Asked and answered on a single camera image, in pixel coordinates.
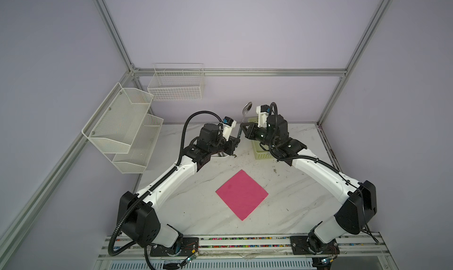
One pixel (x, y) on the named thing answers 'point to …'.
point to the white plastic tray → (216, 158)
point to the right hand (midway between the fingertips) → (238, 125)
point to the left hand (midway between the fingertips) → (237, 140)
